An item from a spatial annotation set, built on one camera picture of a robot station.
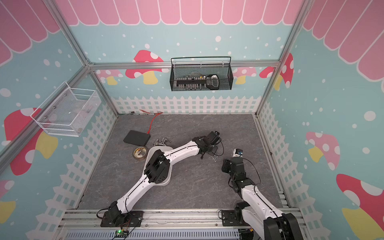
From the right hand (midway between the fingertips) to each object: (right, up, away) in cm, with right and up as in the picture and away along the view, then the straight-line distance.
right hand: (226, 159), depth 89 cm
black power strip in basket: (-9, +47, +1) cm, 48 cm away
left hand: (-8, +4, +11) cm, 15 cm away
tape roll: (-55, +3, +8) cm, 56 cm away
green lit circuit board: (-55, -33, -16) cm, 66 cm away
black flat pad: (-61, +12, +18) cm, 64 cm away
